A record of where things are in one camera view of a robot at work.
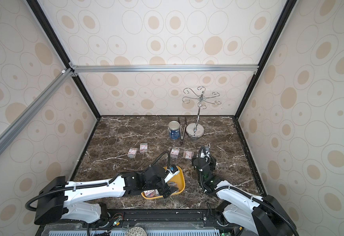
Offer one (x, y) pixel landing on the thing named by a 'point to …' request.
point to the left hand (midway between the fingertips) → (176, 183)
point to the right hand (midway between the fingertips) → (208, 155)
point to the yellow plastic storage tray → (179, 179)
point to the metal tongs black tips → (182, 135)
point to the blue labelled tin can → (174, 129)
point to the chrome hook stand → (196, 130)
